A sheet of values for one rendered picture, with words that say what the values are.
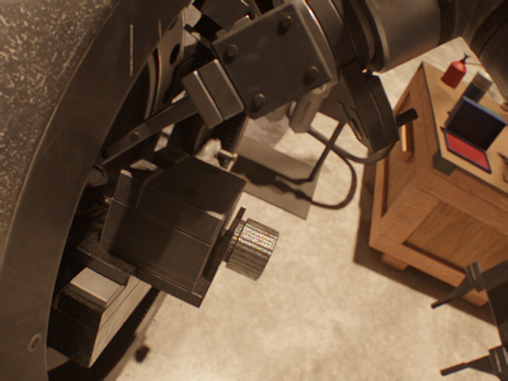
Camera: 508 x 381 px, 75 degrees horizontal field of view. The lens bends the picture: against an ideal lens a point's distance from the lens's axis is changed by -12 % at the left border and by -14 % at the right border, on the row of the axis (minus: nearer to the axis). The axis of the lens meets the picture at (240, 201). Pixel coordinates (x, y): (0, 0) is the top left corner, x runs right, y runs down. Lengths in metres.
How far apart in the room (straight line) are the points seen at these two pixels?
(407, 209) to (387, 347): 0.43
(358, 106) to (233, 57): 0.09
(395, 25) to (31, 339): 0.27
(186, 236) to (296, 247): 1.01
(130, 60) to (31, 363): 0.18
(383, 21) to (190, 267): 0.20
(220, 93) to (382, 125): 0.12
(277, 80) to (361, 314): 1.07
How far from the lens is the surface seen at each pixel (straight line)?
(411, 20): 0.25
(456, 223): 1.29
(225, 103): 0.20
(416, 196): 1.19
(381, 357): 1.20
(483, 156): 1.28
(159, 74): 0.58
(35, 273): 0.19
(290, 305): 1.12
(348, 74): 0.25
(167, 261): 0.27
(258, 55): 0.20
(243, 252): 0.28
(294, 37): 0.21
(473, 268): 0.67
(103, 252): 0.28
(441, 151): 1.13
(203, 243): 0.25
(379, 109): 0.26
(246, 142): 1.52
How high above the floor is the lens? 0.92
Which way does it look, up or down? 45 degrees down
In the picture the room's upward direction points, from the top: 22 degrees clockwise
